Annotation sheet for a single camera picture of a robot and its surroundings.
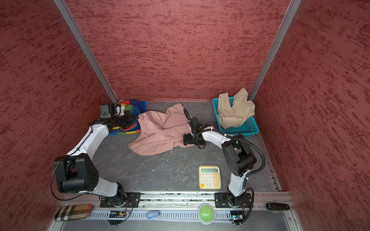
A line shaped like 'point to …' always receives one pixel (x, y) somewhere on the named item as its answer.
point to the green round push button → (206, 213)
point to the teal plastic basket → (249, 127)
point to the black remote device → (277, 206)
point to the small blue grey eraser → (152, 213)
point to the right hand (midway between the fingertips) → (189, 144)
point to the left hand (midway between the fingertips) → (139, 119)
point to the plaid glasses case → (73, 212)
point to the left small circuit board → (116, 217)
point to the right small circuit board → (236, 216)
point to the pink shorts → (161, 132)
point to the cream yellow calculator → (209, 177)
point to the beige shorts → (234, 115)
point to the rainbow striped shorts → (136, 107)
